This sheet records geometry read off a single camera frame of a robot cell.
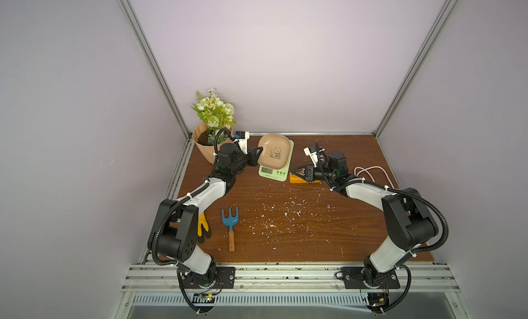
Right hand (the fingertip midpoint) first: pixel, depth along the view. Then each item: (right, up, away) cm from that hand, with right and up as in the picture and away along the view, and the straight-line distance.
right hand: (292, 171), depth 83 cm
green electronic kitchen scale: (-6, -2, +2) cm, 6 cm away
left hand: (-11, +10, 0) cm, 15 cm away
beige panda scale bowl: (-7, +8, +1) cm, 10 cm away
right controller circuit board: (+29, -45, -13) cm, 55 cm away
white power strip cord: (+37, -1, +20) cm, 42 cm away
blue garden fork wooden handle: (-27, -22, +3) cm, 34 cm away
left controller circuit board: (-33, -44, -12) cm, 57 cm away
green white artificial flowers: (-35, +26, +9) cm, 45 cm away
